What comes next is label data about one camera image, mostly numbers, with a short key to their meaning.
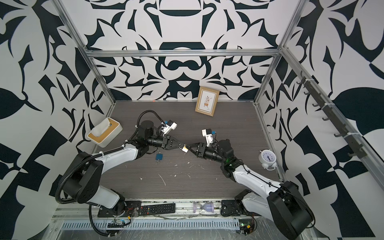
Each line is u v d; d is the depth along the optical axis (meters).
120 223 0.72
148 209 0.73
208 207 0.73
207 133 0.73
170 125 0.75
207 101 1.09
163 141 0.69
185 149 0.73
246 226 0.71
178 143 0.74
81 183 0.44
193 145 0.71
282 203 0.41
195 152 0.69
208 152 0.69
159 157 0.92
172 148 0.73
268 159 0.89
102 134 0.96
